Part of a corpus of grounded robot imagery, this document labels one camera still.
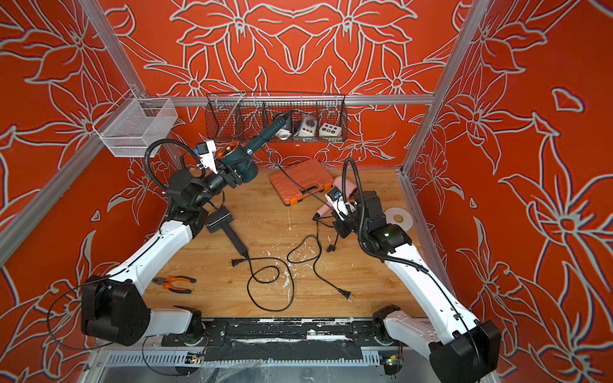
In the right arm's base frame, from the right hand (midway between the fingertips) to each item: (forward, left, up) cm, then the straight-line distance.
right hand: (330, 211), depth 75 cm
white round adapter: (+34, +8, +9) cm, 36 cm away
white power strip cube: (+36, -1, +6) cm, 36 cm away
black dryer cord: (-8, +34, -22) cm, 42 cm away
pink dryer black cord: (-19, -7, -23) cm, 31 cm away
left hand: (+8, +25, +16) cm, 31 cm away
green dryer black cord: (+6, +11, +7) cm, 15 cm away
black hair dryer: (+7, +42, -17) cm, 46 cm away
